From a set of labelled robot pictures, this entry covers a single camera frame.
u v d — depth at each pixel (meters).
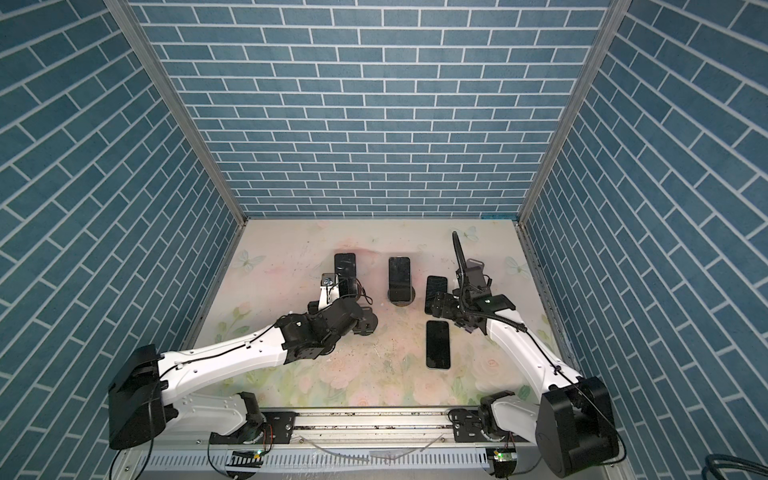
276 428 0.73
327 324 0.59
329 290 0.67
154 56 0.78
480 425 0.73
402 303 0.96
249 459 0.72
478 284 0.65
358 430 0.75
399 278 0.92
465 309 0.61
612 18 0.72
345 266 0.93
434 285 1.03
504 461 0.73
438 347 0.87
